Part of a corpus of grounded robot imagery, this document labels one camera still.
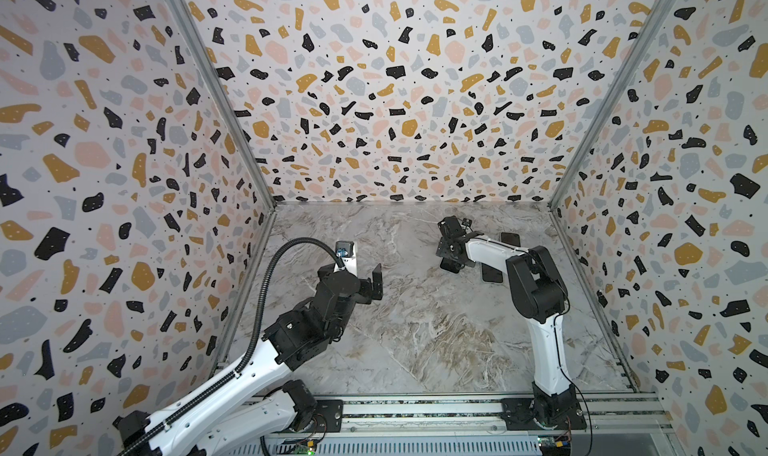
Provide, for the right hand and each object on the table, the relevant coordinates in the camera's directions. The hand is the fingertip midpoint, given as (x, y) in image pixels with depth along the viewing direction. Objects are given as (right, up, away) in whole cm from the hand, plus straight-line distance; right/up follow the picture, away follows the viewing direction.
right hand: (449, 245), depth 106 cm
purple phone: (0, -7, -4) cm, 8 cm away
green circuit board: (-39, -46, -35) cm, 70 cm away
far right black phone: (+24, +2, +5) cm, 24 cm away
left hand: (-26, -2, -36) cm, 44 cm away
